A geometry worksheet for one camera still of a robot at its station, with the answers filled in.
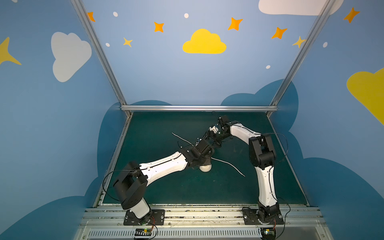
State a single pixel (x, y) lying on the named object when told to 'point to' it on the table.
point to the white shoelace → (223, 161)
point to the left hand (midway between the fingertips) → (209, 158)
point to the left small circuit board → (143, 232)
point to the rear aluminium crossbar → (199, 108)
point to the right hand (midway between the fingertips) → (206, 142)
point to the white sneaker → (205, 168)
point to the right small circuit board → (268, 233)
